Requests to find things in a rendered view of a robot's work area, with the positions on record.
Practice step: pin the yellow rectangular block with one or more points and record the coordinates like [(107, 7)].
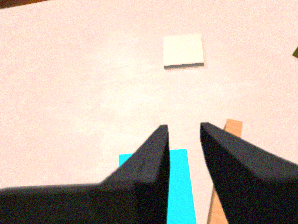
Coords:
[(295, 53)]

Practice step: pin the cream flat square block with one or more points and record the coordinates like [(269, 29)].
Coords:
[(183, 51)]

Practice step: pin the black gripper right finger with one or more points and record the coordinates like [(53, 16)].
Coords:
[(254, 186)]

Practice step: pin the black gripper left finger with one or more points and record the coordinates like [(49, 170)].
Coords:
[(136, 192)]

